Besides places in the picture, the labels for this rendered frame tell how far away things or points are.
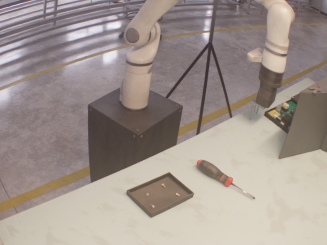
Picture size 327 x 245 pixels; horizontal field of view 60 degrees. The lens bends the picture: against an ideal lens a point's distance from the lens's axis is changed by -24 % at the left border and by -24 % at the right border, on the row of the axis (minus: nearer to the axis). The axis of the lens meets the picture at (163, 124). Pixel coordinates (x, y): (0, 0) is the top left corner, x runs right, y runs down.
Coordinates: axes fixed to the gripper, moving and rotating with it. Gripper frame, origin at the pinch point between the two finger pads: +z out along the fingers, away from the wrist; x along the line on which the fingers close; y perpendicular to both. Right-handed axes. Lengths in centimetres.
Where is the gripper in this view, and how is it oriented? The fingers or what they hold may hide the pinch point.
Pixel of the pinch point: (253, 116)
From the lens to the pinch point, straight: 101.0
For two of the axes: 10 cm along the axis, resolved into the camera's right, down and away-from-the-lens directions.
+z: -1.2, 8.2, 5.7
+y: 7.9, 4.2, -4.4
